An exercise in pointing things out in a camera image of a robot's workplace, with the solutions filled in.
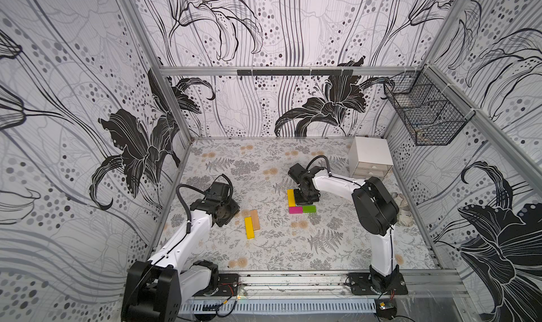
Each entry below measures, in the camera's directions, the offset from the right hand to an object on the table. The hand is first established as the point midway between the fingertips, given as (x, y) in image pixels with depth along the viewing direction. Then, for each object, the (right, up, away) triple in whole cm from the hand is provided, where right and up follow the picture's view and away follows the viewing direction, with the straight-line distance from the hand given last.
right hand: (303, 201), depth 96 cm
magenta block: (-4, -3, -6) cm, 8 cm away
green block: (+2, -2, -6) cm, 6 cm away
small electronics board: (+25, -31, -26) cm, 47 cm away
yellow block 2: (-24, -9, -10) cm, 27 cm away
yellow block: (-6, +2, -8) cm, 10 cm away
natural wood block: (-22, -6, -8) cm, 24 cm away
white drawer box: (+29, +20, -2) cm, 36 cm away
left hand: (-28, -3, -11) cm, 30 cm away
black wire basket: (+54, +39, -8) cm, 68 cm away
